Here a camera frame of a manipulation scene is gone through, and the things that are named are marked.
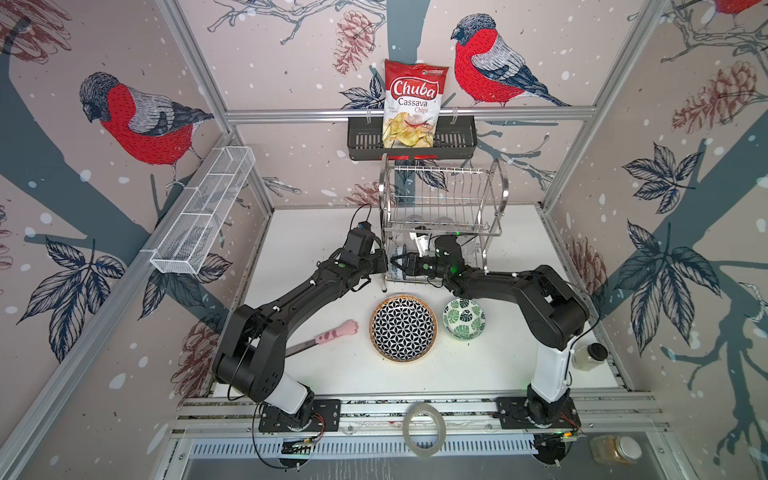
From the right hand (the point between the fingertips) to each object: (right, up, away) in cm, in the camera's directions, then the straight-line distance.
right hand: (388, 267), depth 89 cm
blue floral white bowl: (+3, -2, -1) cm, 3 cm away
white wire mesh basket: (-49, +7, -18) cm, 53 cm away
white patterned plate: (+4, -18, -1) cm, 19 cm away
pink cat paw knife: (-12, -18, -1) cm, 22 cm away
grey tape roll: (+7, -38, -24) cm, 46 cm away
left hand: (0, +3, -2) cm, 4 cm away
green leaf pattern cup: (+23, -15, -1) cm, 28 cm away
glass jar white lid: (+48, -35, -28) cm, 66 cm away
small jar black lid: (+52, -22, -14) cm, 58 cm away
